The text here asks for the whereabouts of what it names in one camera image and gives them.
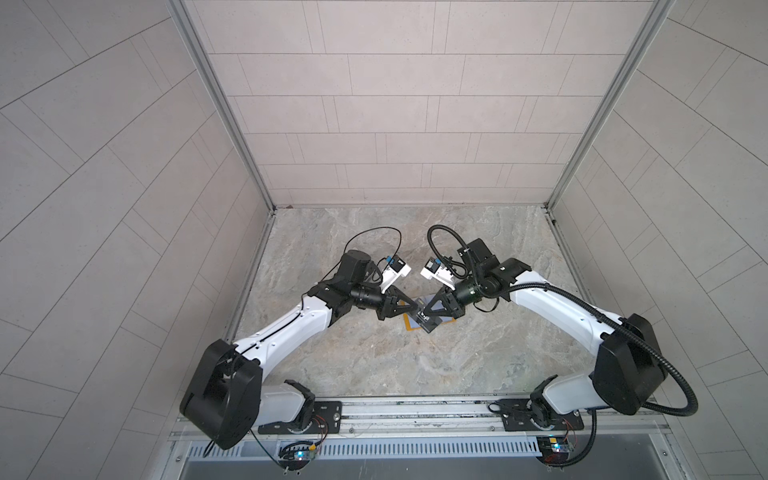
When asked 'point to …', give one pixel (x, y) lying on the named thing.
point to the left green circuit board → (295, 457)
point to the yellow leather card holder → (412, 319)
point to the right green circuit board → (554, 450)
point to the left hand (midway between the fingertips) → (418, 308)
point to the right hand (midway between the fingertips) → (428, 313)
